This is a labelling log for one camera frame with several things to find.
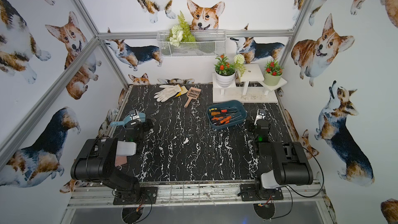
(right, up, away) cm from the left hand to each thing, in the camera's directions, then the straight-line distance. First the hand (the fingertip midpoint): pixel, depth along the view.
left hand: (140, 115), depth 94 cm
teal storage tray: (+51, -1, +7) cm, 51 cm away
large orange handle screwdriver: (+52, -3, +4) cm, 53 cm away
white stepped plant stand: (+69, +18, +13) cm, 72 cm away
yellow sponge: (+22, +16, +24) cm, 36 cm away
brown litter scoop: (+29, +14, +23) cm, 39 cm away
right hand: (+69, 0, -1) cm, 69 cm away
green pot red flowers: (+80, +25, -1) cm, 84 cm away
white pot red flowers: (+50, +26, -6) cm, 57 cm away
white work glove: (+11, +15, +21) cm, 28 cm away
